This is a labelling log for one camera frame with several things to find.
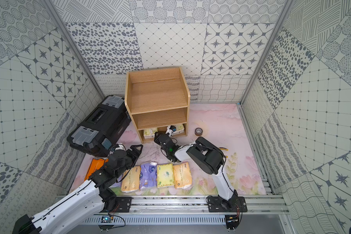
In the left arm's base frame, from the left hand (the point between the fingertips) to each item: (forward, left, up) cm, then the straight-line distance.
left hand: (141, 146), depth 79 cm
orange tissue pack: (-7, +26, -8) cm, 29 cm away
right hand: (+14, -5, -9) cm, 17 cm away
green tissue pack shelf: (-11, -14, -11) cm, 21 cm away
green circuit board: (-32, +15, -17) cm, 39 cm away
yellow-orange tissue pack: (-15, +5, -11) cm, 19 cm away
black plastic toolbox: (+5, +26, +3) cm, 27 cm away
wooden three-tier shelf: (+21, -9, +17) cm, 28 cm away
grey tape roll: (+20, -34, -14) cm, 42 cm away
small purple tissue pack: (-13, -4, -12) cm, 18 cm away
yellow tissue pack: (-11, -23, -11) cm, 28 cm away
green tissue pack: (+19, -21, -9) cm, 29 cm away
